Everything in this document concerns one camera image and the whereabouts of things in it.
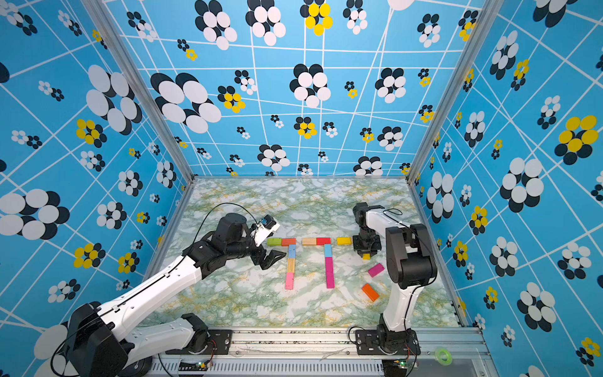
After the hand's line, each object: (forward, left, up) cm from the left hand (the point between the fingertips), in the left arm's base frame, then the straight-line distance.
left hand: (280, 241), depth 76 cm
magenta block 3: (-2, -35, -18) cm, 40 cm away
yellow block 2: (+3, -32, -17) cm, 36 cm away
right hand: (+5, -34, -19) cm, 39 cm away
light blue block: (+6, -3, -18) cm, 19 cm away
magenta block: (0, -17, -18) cm, 25 cm away
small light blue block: (+6, -17, -18) cm, 25 cm away
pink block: (-6, -2, -19) cm, 20 cm away
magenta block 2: (-6, -17, -19) cm, 26 cm away
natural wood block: (-1, -3, -17) cm, 17 cm away
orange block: (-10, -32, -19) cm, 38 cm away
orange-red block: (+10, 0, -18) cm, 21 cm away
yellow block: (+11, -24, -19) cm, 32 cm away
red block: (+10, -16, -18) cm, 26 cm away
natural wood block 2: (+10, -10, -18) cm, 23 cm away
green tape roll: (-29, -49, -18) cm, 60 cm away
